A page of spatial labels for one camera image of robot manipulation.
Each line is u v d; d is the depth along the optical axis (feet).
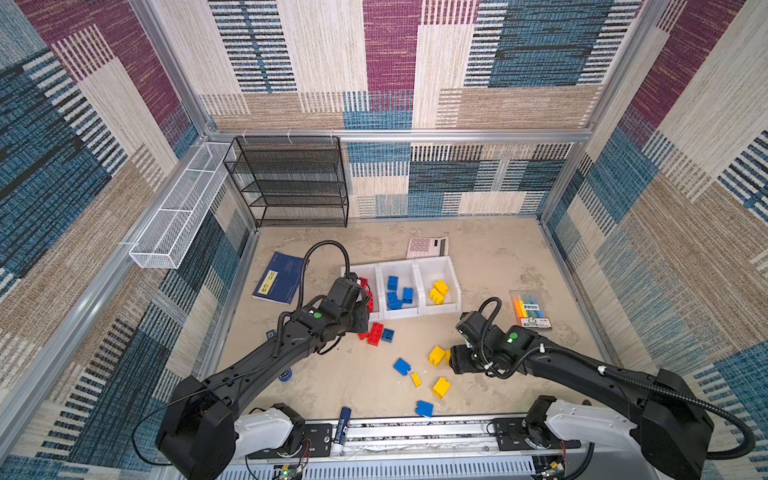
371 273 3.22
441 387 2.61
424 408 2.59
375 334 2.93
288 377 2.73
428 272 3.31
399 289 3.29
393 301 3.12
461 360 2.38
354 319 2.49
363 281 3.28
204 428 1.29
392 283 3.24
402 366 2.79
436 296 3.16
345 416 2.50
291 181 3.61
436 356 2.75
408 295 3.16
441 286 3.24
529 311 3.08
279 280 3.36
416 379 2.66
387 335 2.93
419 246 3.65
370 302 3.15
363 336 2.93
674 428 1.33
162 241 3.01
